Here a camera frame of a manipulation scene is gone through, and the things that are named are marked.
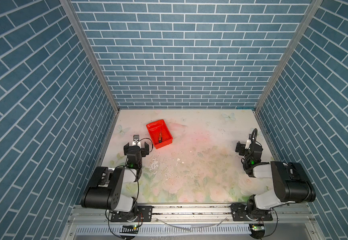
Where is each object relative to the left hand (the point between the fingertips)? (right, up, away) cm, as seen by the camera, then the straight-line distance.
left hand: (137, 142), depth 92 cm
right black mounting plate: (+56, -33, -18) cm, 68 cm away
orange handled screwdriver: (+13, +2, +10) cm, 16 cm away
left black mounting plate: (+8, -33, -18) cm, 39 cm away
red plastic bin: (+7, +7, +17) cm, 20 cm away
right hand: (+69, 0, +2) cm, 69 cm away
